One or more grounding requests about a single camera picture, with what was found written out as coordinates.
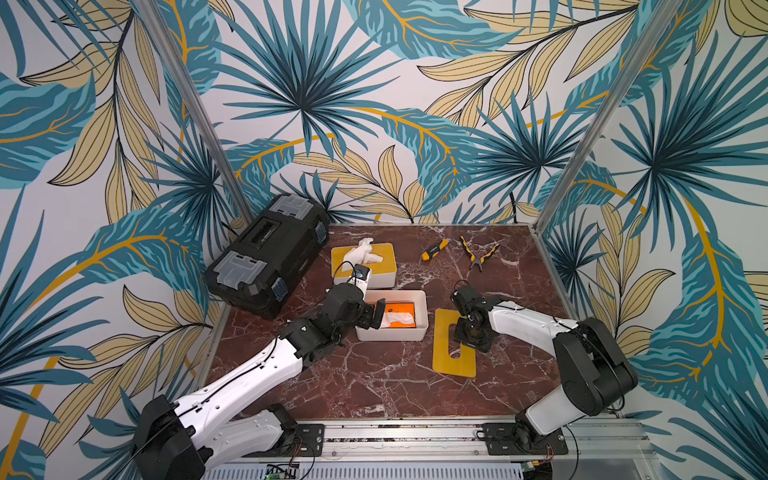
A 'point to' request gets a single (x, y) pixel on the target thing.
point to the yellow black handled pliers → (475, 261)
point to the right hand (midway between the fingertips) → (463, 340)
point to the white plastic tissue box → (379, 281)
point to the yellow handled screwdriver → (433, 252)
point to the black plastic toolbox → (260, 267)
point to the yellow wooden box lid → (385, 266)
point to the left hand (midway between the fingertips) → (366, 298)
